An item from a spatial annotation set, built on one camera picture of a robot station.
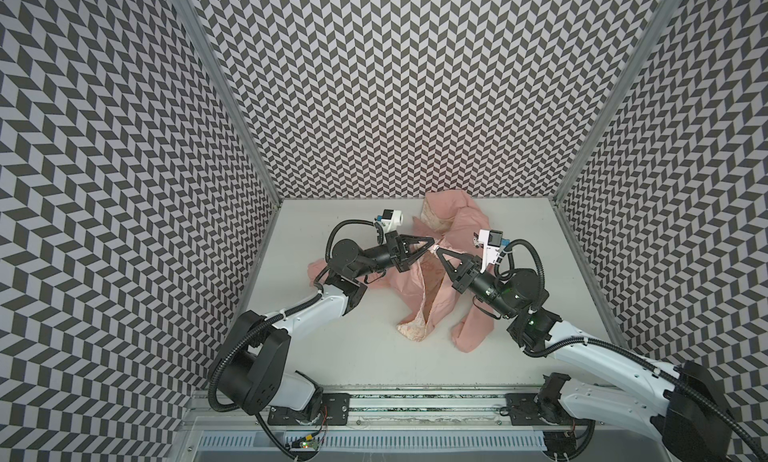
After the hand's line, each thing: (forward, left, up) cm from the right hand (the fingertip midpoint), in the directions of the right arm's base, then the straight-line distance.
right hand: (440, 253), depth 65 cm
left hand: (+1, +2, +2) cm, 3 cm away
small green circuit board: (-32, +32, -28) cm, 53 cm away
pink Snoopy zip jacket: (+23, -8, -20) cm, 31 cm away
